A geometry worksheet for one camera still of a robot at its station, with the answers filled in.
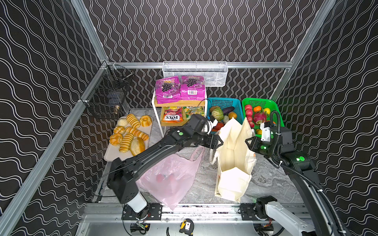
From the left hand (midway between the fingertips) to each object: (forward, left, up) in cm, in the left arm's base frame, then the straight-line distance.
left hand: (224, 142), depth 69 cm
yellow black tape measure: (-31, +17, -25) cm, 43 cm away
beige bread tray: (+29, +55, -24) cm, 67 cm away
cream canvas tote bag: (+4, -10, -25) cm, 27 cm away
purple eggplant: (+45, -10, -21) cm, 51 cm away
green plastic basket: (+50, -36, -27) cm, 67 cm away
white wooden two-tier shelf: (+20, +23, +7) cm, 31 cm away
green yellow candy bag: (+29, +16, -7) cm, 34 cm away
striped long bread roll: (+13, +60, -22) cm, 65 cm away
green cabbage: (+35, -1, -16) cm, 39 cm away
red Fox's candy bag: (+25, +28, -7) cm, 39 cm away
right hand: (+3, -12, -2) cm, 13 cm away
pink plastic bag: (-9, +28, -25) cm, 39 cm away
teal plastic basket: (+52, -8, -20) cm, 56 cm away
